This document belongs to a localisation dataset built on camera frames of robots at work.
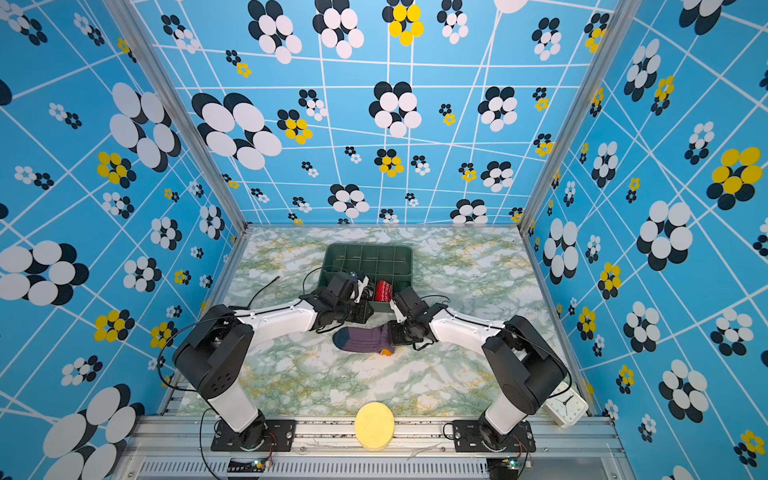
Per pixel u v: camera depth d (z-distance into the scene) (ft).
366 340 2.94
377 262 3.68
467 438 2.41
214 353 1.54
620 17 2.24
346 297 2.48
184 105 2.84
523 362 1.50
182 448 2.38
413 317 2.30
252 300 3.24
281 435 2.42
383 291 3.08
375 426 2.38
